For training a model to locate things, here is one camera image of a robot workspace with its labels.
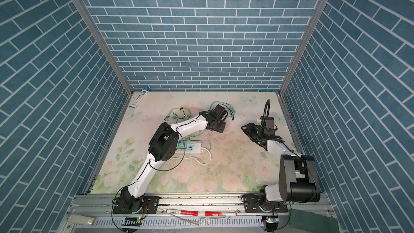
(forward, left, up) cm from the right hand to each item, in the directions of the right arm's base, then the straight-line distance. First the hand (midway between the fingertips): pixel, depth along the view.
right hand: (243, 126), depth 91 cm
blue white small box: (+28, +73, -6) cm, 78 cm away
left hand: (+4, +12, -8) cm, 15 cm away
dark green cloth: (-41, -30, -10) cm, 52 cm away
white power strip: (-13, +28, -5) cm, 31 cm away
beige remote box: (-49, +69, -4) cm, 85 cm away
